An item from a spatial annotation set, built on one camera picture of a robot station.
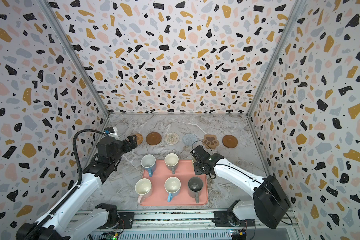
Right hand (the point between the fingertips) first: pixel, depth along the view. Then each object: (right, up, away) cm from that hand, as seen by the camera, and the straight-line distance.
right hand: (198, 165), depth 85 cm
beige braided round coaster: (-18, +14, +22) cm, 31 cm away
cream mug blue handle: (-15, -11, -1) cm, 18 cm away
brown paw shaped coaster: (+10, +12, +22) cm, 27 cm away
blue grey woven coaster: (-5, +13, +22) cm, 26 cm away
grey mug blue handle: (-30, +1, +4) cm, 30 cm away
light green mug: (-3, +7, -16) cm, 17 cm away
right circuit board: (+20, -30, -13) cm, 38 cm away
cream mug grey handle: (-16, +1, +7) cm, 18 cm away
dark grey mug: (-2, -11, -3) cm, 12 cm away
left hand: (-37, +17, -6) cm, 41 cm away
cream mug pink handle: (-30, -11, -4) cm, 32 cm away
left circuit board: (-41, -29, -14) cm, 53 cm away
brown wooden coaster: (+24, +12, +22) cm, 34 cm away
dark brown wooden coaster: (-31, +14, +22) cm, 40 cm away
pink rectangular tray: (-9, -12, -1) cm, 15 cm away
